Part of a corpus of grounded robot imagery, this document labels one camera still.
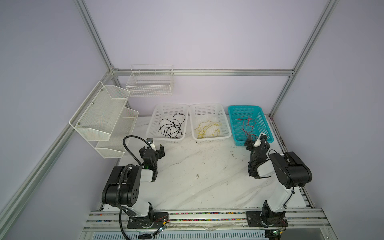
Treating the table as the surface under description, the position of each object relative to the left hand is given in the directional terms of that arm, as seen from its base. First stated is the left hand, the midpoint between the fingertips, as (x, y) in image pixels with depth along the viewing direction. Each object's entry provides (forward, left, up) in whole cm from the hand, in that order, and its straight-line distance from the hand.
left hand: (152, 146), depth 93 cm
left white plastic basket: (+26, -6, -6) cm, 27 cm away
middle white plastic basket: (+35, -32, -3) cm, 48 cm away
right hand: (+4, -66, +6) cm, 66 cm away
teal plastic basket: (+27, -64, +5) cm, 70 cm away
